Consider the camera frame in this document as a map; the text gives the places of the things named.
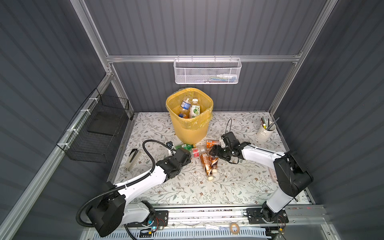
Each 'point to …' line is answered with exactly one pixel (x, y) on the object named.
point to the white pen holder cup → (265, 131)
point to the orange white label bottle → (210, 143)
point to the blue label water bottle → (185, 106)
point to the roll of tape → (237, 232)
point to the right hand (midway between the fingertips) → (214, 155)
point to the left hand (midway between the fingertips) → (181, 157)
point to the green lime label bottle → (195, 109)
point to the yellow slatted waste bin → (193, 130)
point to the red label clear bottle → (196, 151)
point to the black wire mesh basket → (92, 136)
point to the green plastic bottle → (188, 146)
